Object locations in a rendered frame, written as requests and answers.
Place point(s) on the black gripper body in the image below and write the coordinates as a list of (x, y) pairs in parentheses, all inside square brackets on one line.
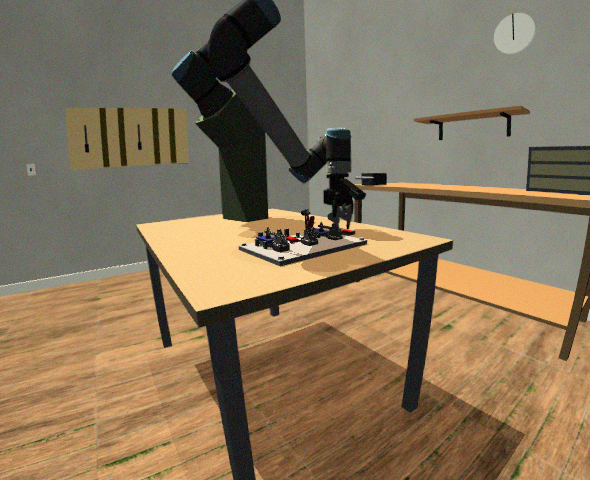
[(335, 191)]

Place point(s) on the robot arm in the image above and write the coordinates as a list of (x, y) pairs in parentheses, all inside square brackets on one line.
[(232, 35)]

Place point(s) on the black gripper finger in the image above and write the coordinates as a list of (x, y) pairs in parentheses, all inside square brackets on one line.
[(334, 216), (347, 212)]

